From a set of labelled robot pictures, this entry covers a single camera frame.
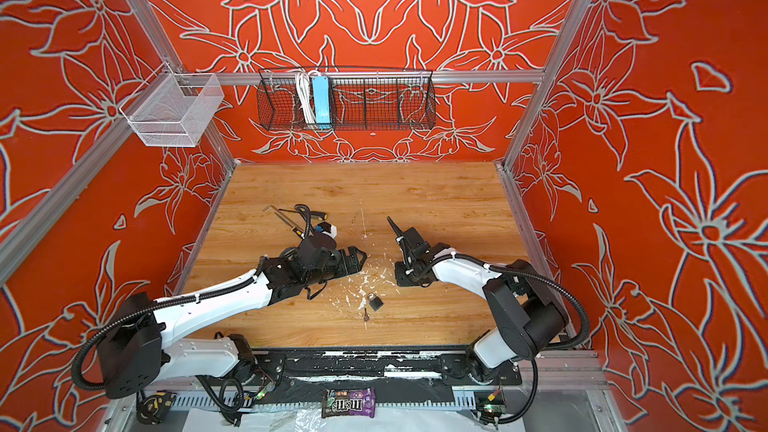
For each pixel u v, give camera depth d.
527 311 0.44
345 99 1.00
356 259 0.71
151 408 0.66
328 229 0.75
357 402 0.68
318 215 1.02
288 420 0.67
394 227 0.76
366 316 0.81
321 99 0.90
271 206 1.07
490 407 0.68
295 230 0.99
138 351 0.40
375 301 0.84
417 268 0.65
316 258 0.61
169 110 0.91
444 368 0.73
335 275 0.71
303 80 0.88
